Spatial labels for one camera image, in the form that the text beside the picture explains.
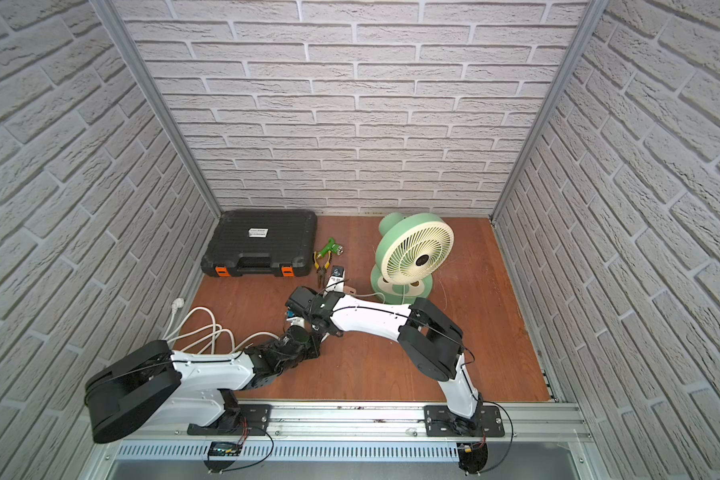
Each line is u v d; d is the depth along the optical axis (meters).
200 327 0.90
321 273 1.03
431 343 0.48
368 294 0.98
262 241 1.04
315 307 0.68
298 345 0.67
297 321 0.79
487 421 0.74
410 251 0.76
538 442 0.71
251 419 0.74
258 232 1.04
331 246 1.07
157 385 0.45
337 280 0.76
